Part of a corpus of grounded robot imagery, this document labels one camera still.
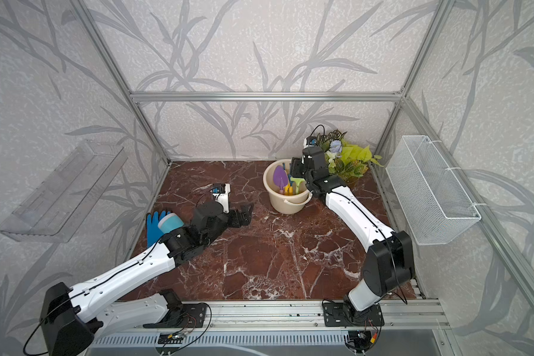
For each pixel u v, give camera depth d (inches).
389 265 16.8
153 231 35.9
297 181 38.3
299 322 28.6
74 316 15.3
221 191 25.1
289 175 33.5
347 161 35.9
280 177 39.0
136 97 36.8
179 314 26.3
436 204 23.5
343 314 28.5
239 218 25.9
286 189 38.9
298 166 29.0
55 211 25.4
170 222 35.0
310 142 28.4
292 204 33.5
